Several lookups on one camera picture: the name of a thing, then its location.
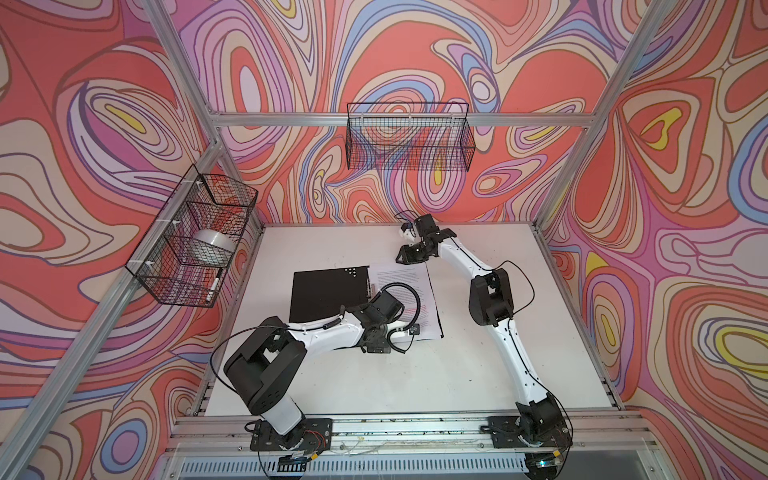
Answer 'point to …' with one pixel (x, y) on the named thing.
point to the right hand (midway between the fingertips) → (403, 264)
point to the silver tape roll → (216, 238)
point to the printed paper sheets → (416, 275)
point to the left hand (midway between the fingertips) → (386, 322)
